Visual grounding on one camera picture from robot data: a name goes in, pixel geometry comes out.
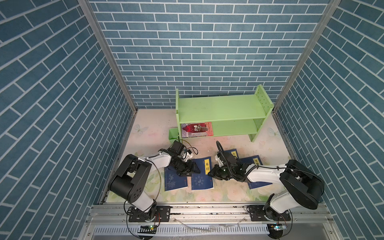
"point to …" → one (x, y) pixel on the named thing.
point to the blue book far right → (254, 159)
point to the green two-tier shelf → (230, 114)
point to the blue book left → (173, 181)
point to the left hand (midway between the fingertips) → (196, 173)
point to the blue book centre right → (233, 151)
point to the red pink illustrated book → (197, 129)
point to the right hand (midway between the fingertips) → (206, 173)
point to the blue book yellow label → (202, 180)
